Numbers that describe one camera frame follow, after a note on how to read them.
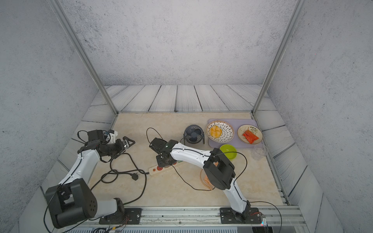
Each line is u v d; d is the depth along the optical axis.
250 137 1.02
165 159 0.76
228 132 1.07
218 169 0.50
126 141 0.77
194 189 0.81
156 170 0.87
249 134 1.04
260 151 0.95
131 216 0.73
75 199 0.41
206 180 0.77
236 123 1.09
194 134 0.96
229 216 0.73
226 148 0.98
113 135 0.80
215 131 1.04
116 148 0.75
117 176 0.87
